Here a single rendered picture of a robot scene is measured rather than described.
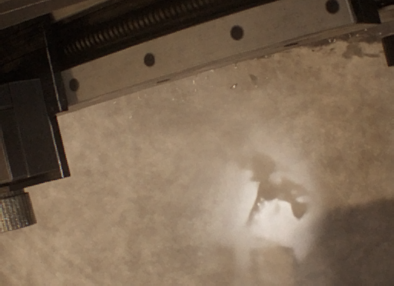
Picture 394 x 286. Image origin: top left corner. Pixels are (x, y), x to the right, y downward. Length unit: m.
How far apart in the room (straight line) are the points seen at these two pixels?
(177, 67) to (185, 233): 0.63
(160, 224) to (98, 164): 0.12
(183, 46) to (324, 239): 0.69
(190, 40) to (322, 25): 0.10
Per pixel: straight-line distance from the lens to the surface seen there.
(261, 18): 0.57
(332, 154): 1.25
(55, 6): 0.33
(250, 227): 1.22
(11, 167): 0.63
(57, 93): 0.66
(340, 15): 0.55
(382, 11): 0.63
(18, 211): 0.66
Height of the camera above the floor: 1.20
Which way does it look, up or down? 83 degrees down
